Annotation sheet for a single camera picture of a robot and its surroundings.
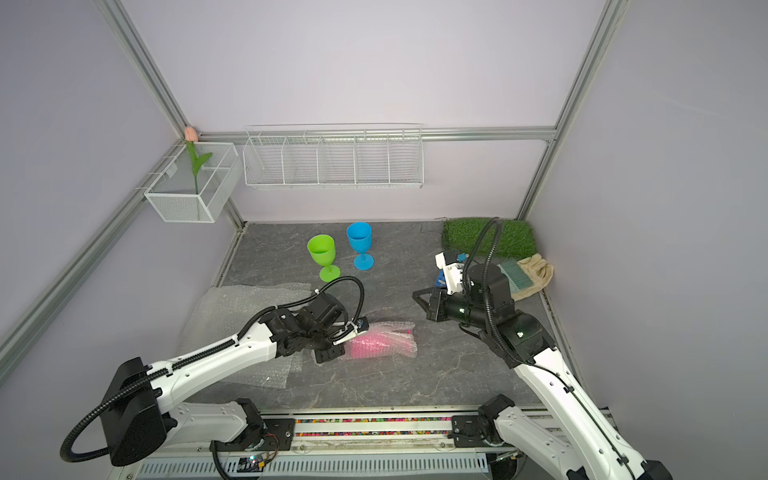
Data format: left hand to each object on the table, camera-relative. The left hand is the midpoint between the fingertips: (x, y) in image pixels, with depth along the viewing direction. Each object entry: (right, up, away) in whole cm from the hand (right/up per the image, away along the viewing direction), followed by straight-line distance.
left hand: (338, 341), depth 80 cm
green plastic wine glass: (-9, +25, +18) cm, 32 cm away
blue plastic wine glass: (+3, +29, +19) cm, 35 cm away
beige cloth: (+67, +17, +26) cm, 74 cm away
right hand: (+20, +15, -13) cm, 28 cm away
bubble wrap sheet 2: (-40, +4, +16) cm, 43 cm away
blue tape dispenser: (+30, +14, +20) cm, 39 cm away
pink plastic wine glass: (+11, -1, -1) cm, 11 cm away
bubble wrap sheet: (+14, +4, +1) cm, 14 cm away
